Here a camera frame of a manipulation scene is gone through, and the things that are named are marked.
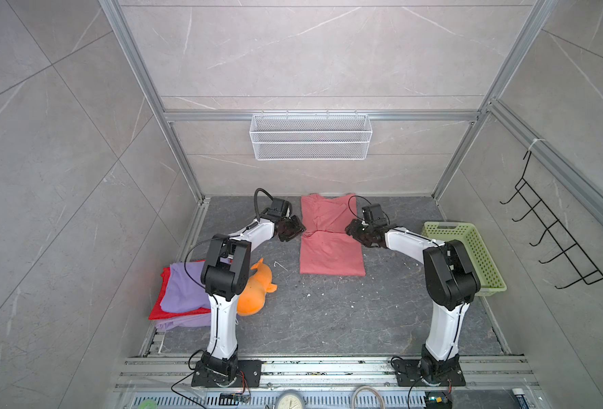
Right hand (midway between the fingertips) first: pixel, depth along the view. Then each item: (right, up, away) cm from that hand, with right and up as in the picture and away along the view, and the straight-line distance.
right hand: (348, 228), depth 101 cm
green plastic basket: (+50, -18, -11) cm, 54 cm away
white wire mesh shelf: (-17, +37, 0) cm, 41 cm away
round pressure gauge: (-21, -44, -35) cm, 60 cm away
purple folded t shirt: (-57, -20, -20) cm, 63 cm away
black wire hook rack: (+49, -3, -38) cm, 62 cm away
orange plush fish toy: (-34, -22, -21) cm, 46 cm away
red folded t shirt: (-63, -25, -25) cm, 72 cm away
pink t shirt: (-9, -8, -1) cm, 12 cm away
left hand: (-18, +2, 0) cm, 18 cm away
